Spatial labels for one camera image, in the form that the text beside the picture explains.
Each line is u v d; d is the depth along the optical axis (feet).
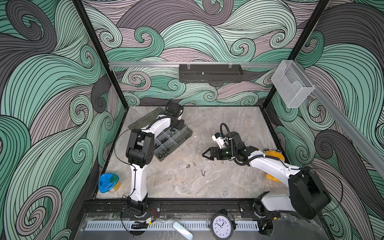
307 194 1.35
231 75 3.11
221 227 2.19
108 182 2.38
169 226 2.08
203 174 2.81
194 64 3.10
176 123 2.87
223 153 2.40
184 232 2.12
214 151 2.40
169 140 3.12
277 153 2.82
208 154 2.47
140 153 1.81
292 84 2.56
